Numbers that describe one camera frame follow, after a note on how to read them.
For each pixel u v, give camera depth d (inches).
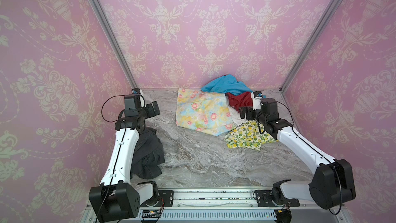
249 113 29.8
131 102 22.6
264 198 28.8
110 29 34.0
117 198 15.2
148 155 31.3
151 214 28.8
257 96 28.7
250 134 36.4
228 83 43.6
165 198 29.3
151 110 27.8
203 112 40.8
